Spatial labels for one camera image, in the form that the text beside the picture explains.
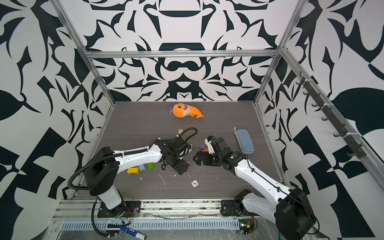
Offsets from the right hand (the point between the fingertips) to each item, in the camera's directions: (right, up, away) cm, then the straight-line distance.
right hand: (200, 158), depth 80 cm
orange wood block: (+4, +1, +14) cm, 15 cm away
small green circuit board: (+21, -29, -9) cm, 37 cm away
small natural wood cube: (-12, +12, +22) cm, 28 cm away
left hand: (-10, -3, +5) cm, 11 cm away
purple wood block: (+1, +7, -6) cm, 9 cm away
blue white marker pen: (-30, -30, -12) cm, 44 cm away
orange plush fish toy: (-12, +27, +25) cm, 39 cm away
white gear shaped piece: (-3, -14, +2) cm, 15 cm away
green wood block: (-28, -6, +7) cm, 30 cm away
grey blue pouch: (+29, +7, +17) cm, 34 cm away
